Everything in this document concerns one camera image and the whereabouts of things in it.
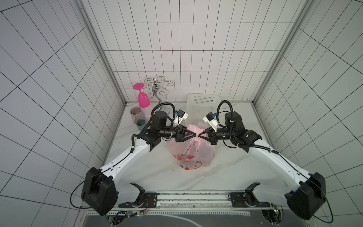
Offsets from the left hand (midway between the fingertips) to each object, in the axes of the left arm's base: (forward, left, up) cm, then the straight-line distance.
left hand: (191, 136), depth 69 cm
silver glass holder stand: (+36, +22, +2) cm, 43 cm away
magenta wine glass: (+36, +33, -11) cm, 50 cm away
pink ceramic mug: (+32, +40, -20) cm, 55 cm away
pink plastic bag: (-6, -2, -6) cm, 9 cm away
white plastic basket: (+45, -8, -26) cm, 53 cm away
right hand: (+4, -4, -1) cm, 6 cm away
